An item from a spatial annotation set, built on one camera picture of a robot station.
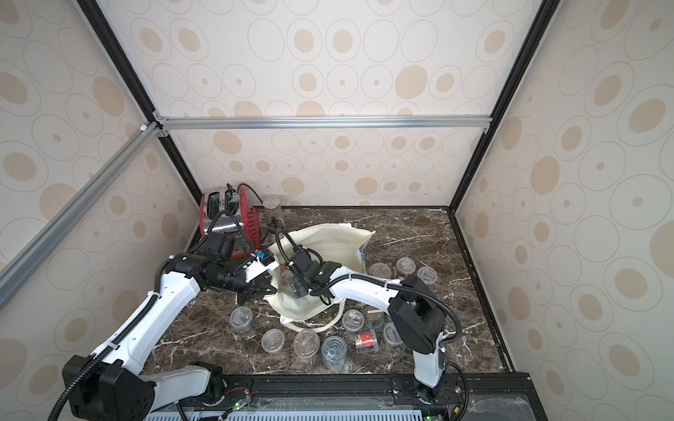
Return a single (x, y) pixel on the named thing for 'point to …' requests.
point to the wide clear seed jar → (307, 344)
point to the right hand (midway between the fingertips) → (316, 274)
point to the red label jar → (364, 342)
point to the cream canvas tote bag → (344, 246)
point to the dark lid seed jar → (375, 318)
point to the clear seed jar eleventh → (405, 265)
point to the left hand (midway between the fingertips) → (279, 287)
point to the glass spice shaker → (272, 211)
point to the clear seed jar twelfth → (427, 274)
